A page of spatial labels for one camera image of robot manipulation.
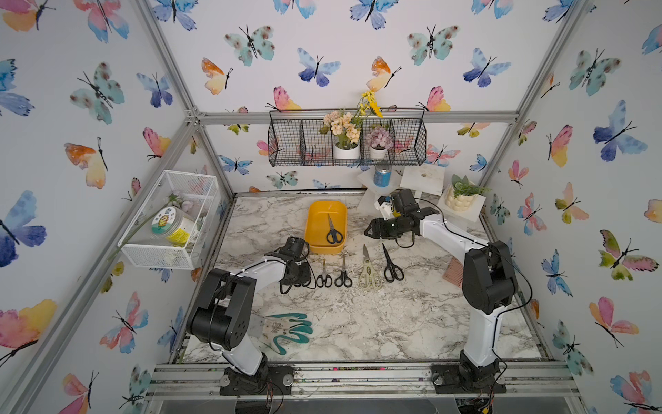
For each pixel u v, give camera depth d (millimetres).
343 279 934
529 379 754
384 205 874
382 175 979
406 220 722
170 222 632
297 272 840
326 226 1103
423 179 959
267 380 720
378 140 887
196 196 804
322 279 937
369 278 934
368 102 819
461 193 868
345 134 819
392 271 961
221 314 464
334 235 1069
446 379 737
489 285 519
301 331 825
